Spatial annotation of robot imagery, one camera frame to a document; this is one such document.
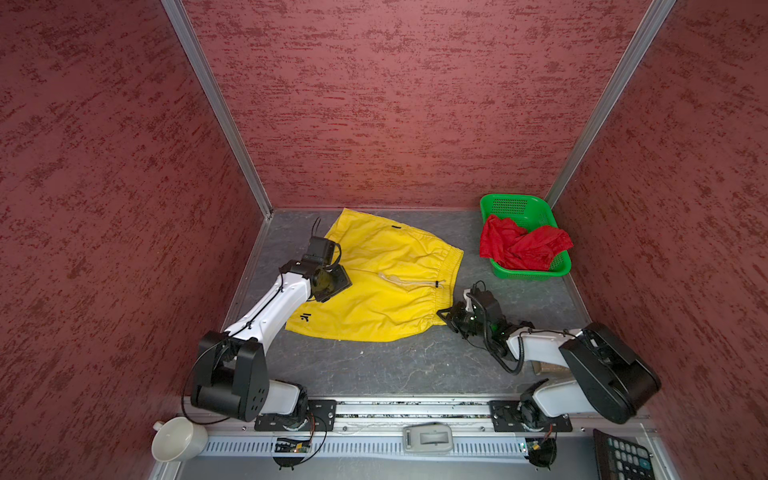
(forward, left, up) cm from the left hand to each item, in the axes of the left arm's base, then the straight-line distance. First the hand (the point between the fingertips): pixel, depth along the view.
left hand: (343, 290), depth 86 cm
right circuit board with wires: (-37, -52, -11) cm, 65 cm away
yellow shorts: (+8, -18, -8) cm, 21 cm away
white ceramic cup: (-37, +34, -4) cm, 50 cm away
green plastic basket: (+39, -69, -5) cm, 80 cm away
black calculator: (-39, -68, -8) cm, 79 cm away
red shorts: (+19, -56, -2) cm, 59 cm away
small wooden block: (-19, -56, -8) cm, 60 cm away
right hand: (-5, -27, -7) cm, 29 cm away
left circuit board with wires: (-38, +10, -14) cm, 42 cm away
